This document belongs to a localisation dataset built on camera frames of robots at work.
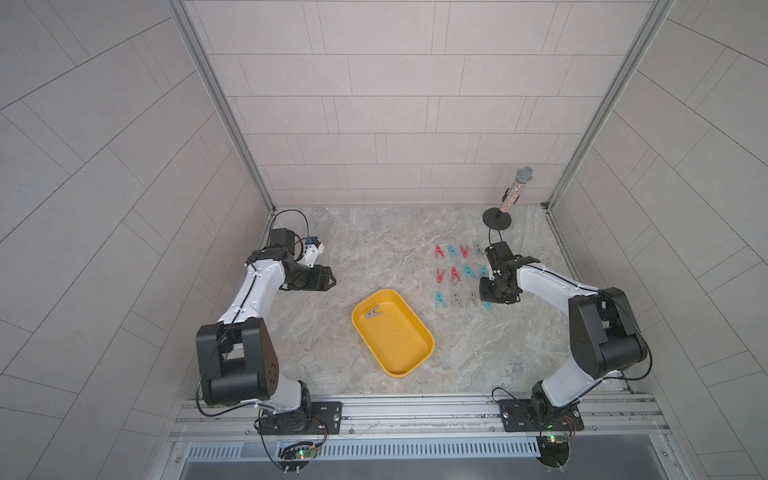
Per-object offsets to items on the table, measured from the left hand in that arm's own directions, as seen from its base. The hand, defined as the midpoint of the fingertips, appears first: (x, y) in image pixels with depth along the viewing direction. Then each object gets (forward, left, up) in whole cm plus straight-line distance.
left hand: (327, 275), depth 87 cm
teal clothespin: (+16, -39, -8) cm, 43 cm away
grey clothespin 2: (-3, -44, -8) cm, 45 cm away
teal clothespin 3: (-3, -34, -8) cm, 35 cm away
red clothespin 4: (+6, -39, -8) cm, 41 cm away
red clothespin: (+17, -35, -9) cm, 40 cm away
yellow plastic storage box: (-13, -20, -9) cm, 25 cm away
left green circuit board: (-42, +2, -8) cm, 42 cm away
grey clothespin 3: (-8, -13, -8) cm, 18 cm away
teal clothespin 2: (+7, -44, -8) cm, 45 cm away
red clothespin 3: (+5, -35, -8) cm, 36 cm away
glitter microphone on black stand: (+30, -59, -7) cm, 67 cm away
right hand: (-1, -48, -8) cm, 49 cm away
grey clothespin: (-3, -39, -8) cm, 40 cm away
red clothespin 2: (+15, -44, -8) cm, 47 cm away
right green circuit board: (-41, -57, -9) cm, 71 cm away
